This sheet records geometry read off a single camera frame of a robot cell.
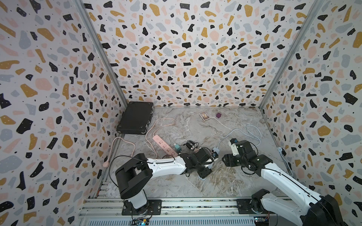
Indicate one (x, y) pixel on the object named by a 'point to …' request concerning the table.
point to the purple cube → (218, 115)
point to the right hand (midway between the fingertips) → (227, 158)
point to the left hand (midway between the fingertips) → (210, 166)
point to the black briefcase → (136, 118)
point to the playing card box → (204, 115)
